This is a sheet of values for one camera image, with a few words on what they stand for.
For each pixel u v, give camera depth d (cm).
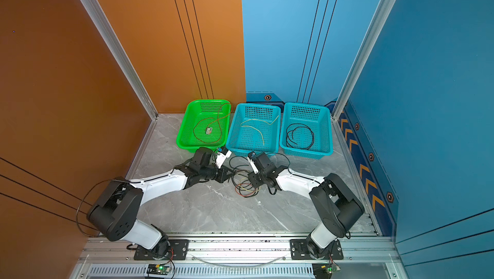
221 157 80
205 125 115
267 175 69
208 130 112
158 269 71
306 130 112
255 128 111
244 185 91
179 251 74
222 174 77
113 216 44
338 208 44
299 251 72
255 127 112
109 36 85
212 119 120
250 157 82
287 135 109
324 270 69
